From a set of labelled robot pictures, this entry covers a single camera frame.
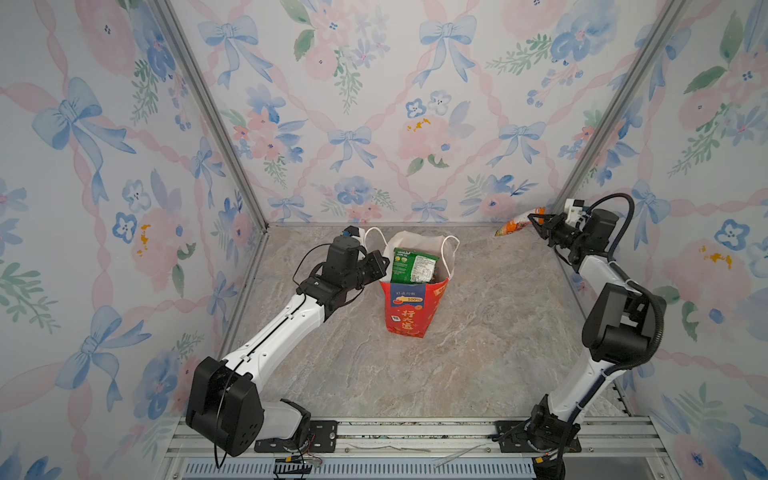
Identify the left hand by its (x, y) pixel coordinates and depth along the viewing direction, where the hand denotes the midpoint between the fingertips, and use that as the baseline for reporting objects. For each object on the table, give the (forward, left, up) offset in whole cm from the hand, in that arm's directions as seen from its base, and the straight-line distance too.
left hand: (393, 256), depth 78 cm
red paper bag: (-10, -5, -9) cm, 15 cm away
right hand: (+18, -40, 0) cm, 44 cm away
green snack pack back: (-1, -5, -4) cm, 6 cm away
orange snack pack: (+16, -37, -4) cm, 40 cm away
